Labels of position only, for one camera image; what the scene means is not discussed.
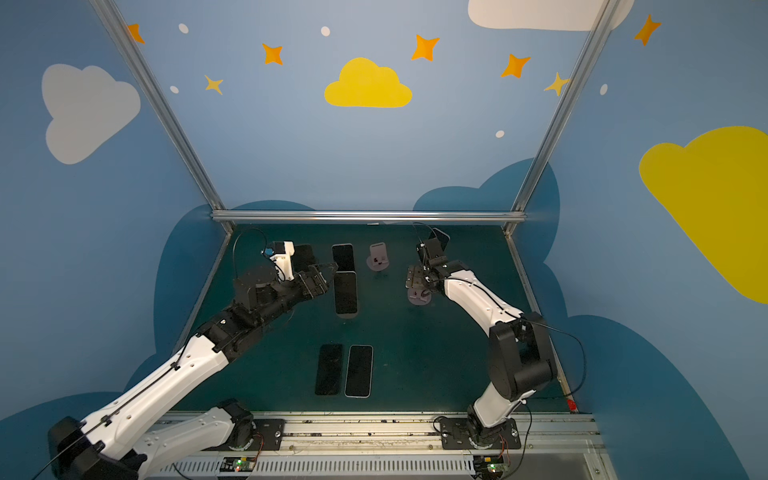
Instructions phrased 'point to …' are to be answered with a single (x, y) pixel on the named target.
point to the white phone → (359, 371)
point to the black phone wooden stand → (441, 236)
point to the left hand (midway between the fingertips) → (331, 270)
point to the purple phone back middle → (343, 256)
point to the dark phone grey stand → (328, 376)
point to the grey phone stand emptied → (377, 260)
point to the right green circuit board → (489, 464)
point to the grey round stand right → (419, 296)
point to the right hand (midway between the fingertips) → (426, 276)
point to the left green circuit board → (237, 464)
